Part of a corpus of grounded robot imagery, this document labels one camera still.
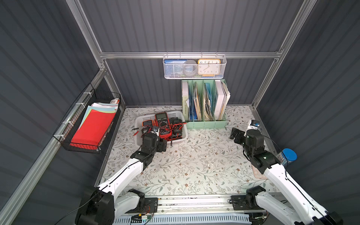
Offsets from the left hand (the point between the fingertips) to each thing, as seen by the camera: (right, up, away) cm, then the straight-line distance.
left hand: (155, 138), depth 85 cm
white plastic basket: (+15, +15, +17) cm, 27 cm away
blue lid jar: (+72, -7, -13) cm, 73 cm away
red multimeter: (+3, +10, +8) cm, 13 cm away
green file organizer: (+32, +23, +9) cm, 40 cm away
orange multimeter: (-9, +9, +15) cm, 20 cm away
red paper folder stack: (-30, +11, -11) cm, 34 cm away
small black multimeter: (+13, +8, +8) cm, 17 cm away
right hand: (+51, +6, -8) cm, 52 cm away
